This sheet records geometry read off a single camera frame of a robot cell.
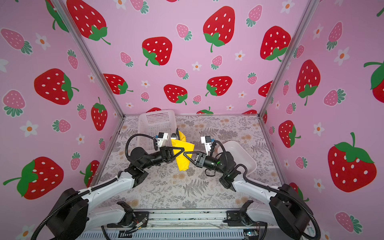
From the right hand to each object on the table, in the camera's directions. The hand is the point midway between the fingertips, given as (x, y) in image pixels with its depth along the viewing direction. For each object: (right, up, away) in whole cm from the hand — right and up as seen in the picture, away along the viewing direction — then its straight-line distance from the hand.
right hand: (183, 155), depth 65 cm
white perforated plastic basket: (-30, +16, +49) cm, 60 cm away
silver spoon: (-5, +9, +2) cm, 10 cm away
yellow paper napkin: (0, -4, 0) cm, 4 cm away
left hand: (0, +1, 0) cm, 1 cm away
